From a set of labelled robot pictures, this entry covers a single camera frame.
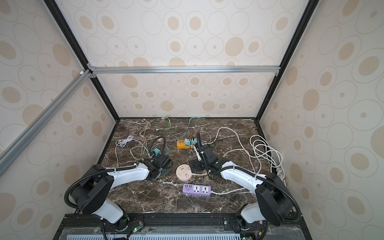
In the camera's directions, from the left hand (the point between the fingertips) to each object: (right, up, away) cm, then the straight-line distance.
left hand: (166, 168), depth 91 cm
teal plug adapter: (+17, +16, +6) cm, 24 cm away
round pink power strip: (+11, -2, -3) cm, 12 cm away
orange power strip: (+8, +14, +11) cm, 19 cm away
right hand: (+19, +5, -4) cm, 20 cm away
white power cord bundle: (+60, +11, +10) cm, 62 cm away
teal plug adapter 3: (-7, +9, +6) cm, 13 cm away
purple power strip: (+19, -9, -10) cm, 23 cm away
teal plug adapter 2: (+13, +16, +6) cm, 21 cm away
